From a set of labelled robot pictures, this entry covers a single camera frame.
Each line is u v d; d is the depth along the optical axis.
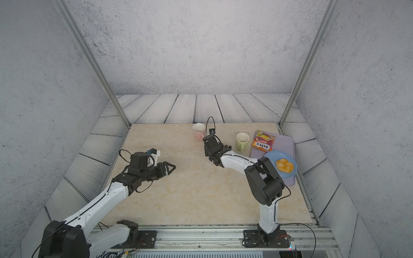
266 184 0.49
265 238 0.64
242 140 1.01
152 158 0.68
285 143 1.08
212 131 0.83
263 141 1.07
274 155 1.02
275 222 0.59
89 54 0.85
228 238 0.74
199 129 1.07
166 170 0.74
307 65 0.89
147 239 0.73
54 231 0.40
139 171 0.64
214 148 0.74
